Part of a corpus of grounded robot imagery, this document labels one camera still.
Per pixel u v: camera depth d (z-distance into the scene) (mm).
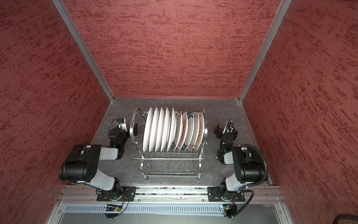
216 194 740
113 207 723
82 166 461
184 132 965
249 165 458
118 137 714
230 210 699
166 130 1302
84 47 874
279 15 738
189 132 944
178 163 852
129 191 757
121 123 803
